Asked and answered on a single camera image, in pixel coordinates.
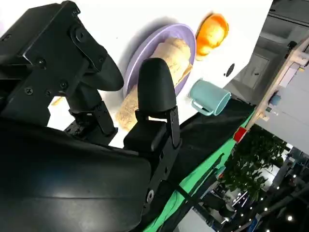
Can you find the black round table grommet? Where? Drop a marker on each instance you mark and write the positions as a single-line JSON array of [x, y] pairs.
[[230, 68]]

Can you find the orange and white bread roll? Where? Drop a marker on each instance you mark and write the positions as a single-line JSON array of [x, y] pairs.
[[212, 33]]

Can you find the light wooden desk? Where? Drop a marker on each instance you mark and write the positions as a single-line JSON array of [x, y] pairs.
[[272, 87]]

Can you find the black cloth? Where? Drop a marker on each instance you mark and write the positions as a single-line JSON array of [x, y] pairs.
[[212, 130]]

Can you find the lilac plate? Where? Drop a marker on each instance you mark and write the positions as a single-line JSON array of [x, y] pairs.
[[149, 46]]

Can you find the green leafy plant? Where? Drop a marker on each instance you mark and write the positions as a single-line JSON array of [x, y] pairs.
[[251, 166]]

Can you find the beige towel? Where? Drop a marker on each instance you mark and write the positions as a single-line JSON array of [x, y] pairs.
[[173, 48]]

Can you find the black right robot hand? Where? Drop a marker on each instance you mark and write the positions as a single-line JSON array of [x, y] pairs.
[[72, 181]]

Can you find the pale green mug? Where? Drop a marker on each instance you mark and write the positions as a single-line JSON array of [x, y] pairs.
[[205, 94]]

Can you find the small red box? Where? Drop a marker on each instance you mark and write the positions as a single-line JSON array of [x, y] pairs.
[[239, 134]]

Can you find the green cloth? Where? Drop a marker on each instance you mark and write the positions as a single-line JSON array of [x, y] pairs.
[[205, 164]]

